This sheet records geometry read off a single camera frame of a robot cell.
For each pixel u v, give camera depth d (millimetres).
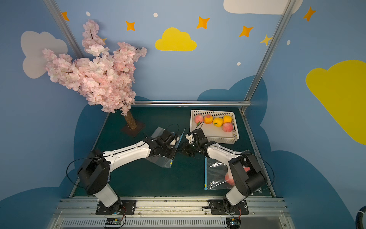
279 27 767
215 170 858
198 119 1076
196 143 731
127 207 745
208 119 1076
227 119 1076
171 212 737
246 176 453
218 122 1062
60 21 732
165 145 689
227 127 1040
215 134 1070
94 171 446
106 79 635
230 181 770
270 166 459
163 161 913
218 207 745
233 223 731
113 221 718
